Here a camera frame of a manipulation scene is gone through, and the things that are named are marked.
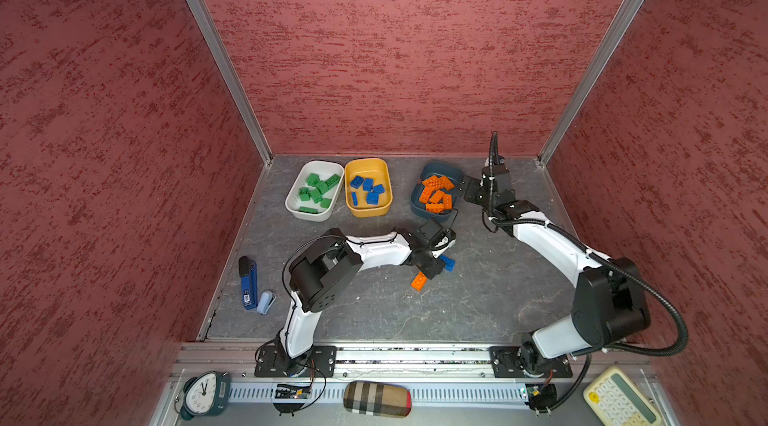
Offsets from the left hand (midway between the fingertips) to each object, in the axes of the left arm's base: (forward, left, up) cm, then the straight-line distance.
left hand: (432, 268), depth 91 cm
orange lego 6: (+22, -2, +2) cm, 22 cm away
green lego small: (+24, +37, +2) cm, 44 cm away
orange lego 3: (+28, 0, +2) cm, 28 cm away
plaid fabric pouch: (-33, +16, +4) cm, 37 cm away
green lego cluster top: (+26, +45, +4) cm, 52 cm away
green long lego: (+34, +36, +2) cm, 49 cm away
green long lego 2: (+21, +43, +1) cm, 48 cm away
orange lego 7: (-4, +4, +1) cm, 6 cm away
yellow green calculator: (-33, -40, +3) cm, 52 cm away
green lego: (+34, +43, +3) cm, 55 cm away
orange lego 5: (+25, -7, +1) cm, 27 cm away
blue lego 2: (+33, +22, +1) cm, 40 cm away
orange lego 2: (+34, -2, +2) cm, 34 cm away
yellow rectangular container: (+43, +23, -1) cm, 49 cm away
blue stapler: (-3, +56, +3) cm, 56 cm away
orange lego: (+35, -7, 0) cm, 35 cm away
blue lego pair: (+1, -5, +1) cm, 6 cm away
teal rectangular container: (+39, -10, +2) cm, 40 cm away
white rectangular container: (+38, +40, +3) cm, 55 cm away
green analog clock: (-33, +55, +5) cm, 64 cm away
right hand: (+19, -10, +17) cm, 27 cm away
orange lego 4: (+27, -3, +1) cm, 27 cm away
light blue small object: (-12, +48, +3) cm, 49 cm away
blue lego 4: (+26, +20, +1) cm, 33 cm away
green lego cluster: (+29, +39, +3) cm, 49 cm away
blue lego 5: (+26, +27, +2) cm, 37 cm away
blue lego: (+33, +26, +2) cm, 42 cm away
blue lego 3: (+31, +18, 0) cm, 36 cm away
